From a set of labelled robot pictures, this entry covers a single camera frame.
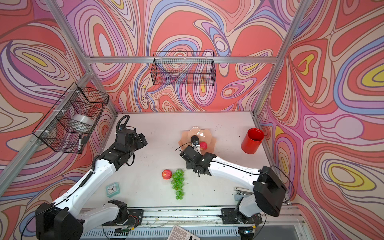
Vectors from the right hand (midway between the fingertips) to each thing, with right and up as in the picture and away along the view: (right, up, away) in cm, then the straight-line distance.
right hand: (194, 163), depth 83 cm
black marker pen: (-57, +13, -11) cm, 59 cm away
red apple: (-16, -6, +1) cm, 17 cm away
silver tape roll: (-54, +22, -13) cm, 60 cm away
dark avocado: (0, +12, +16) cm, 20 cm away
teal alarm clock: (-45, -14, -3) cm, 47 cm away
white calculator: (-8, -29, -14) cm, 33 cm away
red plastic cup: (+34, +13, +3) cm, 36 cm away
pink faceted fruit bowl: (+7, +15, +19) cm, 25 cm away
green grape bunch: (-9, -10, -3) cm, 14 cm away
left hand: (-30, +14, -1) cm, 34 cm away
